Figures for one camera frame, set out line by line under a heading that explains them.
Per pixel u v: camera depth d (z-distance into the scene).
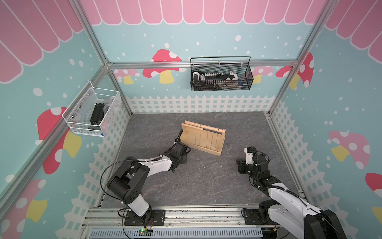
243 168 0.77
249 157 0.77
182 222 0.74
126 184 0.45
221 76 0.89
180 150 0.74
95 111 0.73
